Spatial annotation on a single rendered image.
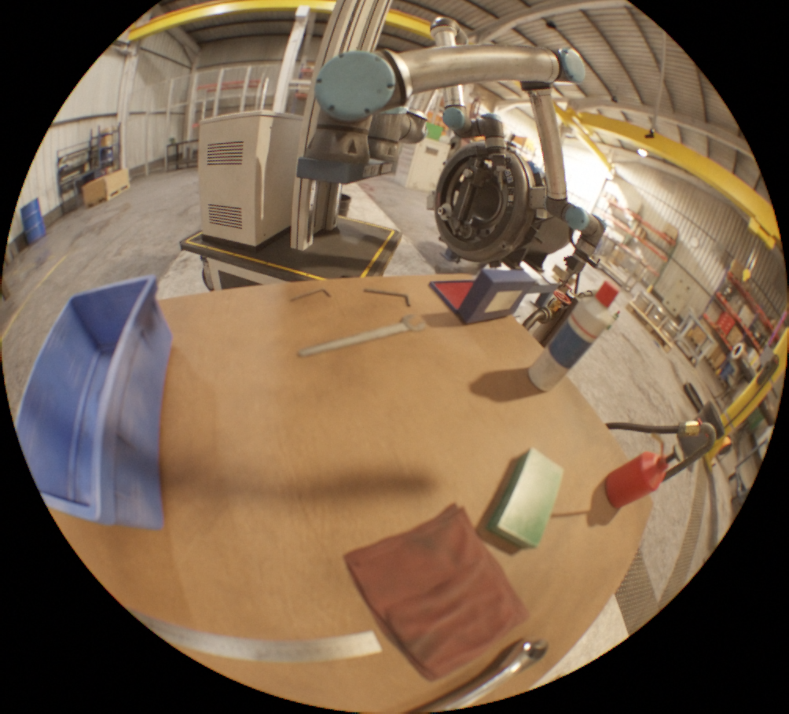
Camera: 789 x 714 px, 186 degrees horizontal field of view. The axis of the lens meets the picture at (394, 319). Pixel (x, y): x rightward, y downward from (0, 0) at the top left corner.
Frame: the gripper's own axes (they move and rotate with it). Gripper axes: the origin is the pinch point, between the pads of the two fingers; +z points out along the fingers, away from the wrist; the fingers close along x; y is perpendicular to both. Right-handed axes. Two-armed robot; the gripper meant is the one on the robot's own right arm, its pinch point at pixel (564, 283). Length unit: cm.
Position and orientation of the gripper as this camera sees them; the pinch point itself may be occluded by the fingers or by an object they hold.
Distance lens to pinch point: 118.6
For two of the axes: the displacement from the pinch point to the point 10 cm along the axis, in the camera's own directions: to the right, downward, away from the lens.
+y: -4.2, -6.6, 6.3
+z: -2.3, 7.5, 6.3
